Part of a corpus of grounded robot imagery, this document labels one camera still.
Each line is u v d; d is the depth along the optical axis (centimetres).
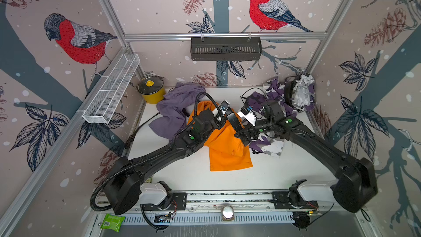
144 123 101
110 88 78
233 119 73
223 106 63
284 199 73
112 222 68
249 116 68
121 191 40
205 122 56
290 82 109
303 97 110
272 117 61
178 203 73
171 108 102
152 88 112
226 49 106
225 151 82
